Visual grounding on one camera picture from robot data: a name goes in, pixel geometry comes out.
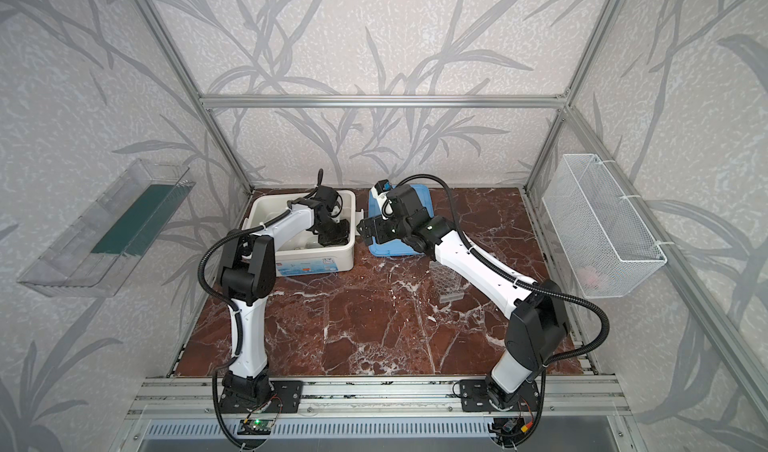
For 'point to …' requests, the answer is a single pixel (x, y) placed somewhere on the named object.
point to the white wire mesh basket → (606, 246)
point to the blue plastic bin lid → (397, 247)
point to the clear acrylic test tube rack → (449, 285)
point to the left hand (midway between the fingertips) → (352, 230)
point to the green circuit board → (255, 427)
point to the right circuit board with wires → (514, 429)
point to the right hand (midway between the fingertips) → (373, 213)
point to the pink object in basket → (590, 276)
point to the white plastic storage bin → (304, 256)
